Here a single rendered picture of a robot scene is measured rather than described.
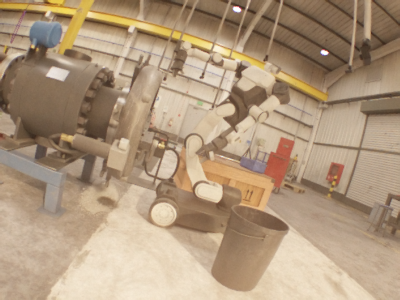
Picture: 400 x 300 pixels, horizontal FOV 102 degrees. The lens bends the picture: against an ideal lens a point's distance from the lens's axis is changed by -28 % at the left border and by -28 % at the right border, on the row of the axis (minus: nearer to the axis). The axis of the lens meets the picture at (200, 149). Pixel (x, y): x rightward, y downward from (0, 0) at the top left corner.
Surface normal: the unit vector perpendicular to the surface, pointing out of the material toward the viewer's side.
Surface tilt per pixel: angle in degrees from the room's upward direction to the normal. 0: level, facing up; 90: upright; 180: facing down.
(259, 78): 70
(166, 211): 90
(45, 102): 97
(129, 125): 91
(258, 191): 90
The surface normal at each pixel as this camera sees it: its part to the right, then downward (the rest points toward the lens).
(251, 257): -0.18, 0.05
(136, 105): 0.29, -0.11
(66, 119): 0.08, 0.43
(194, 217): 0.11, 0.09
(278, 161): -0.39, -0.07
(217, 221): 0.42, 0.19
